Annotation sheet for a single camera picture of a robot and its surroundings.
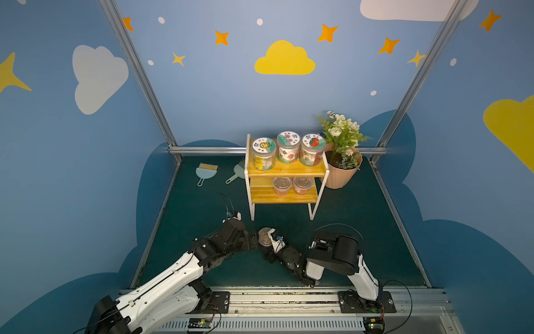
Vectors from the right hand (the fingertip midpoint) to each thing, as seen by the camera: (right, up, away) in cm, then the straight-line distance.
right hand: (267, 236), depth 90 cm
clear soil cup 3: (+14, +23, -7) cm, 28 cm away
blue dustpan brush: (-35, +29, +27) cm, 53 cm away
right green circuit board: (+38, -27, -16) cm, 50 cm away
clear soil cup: (-1, +1, -5) cm, 6 cm away
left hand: (-7, +4, -9) cm, 12 cm away
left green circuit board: (-24, -25, -18) cm, 39 cm away
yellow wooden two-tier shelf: (-3, +21, 0) cm, 21 cm away
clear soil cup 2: (+6, +23, -6) cm, 24 cm away
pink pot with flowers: (+37, +37, +9) cm, 53 cm away
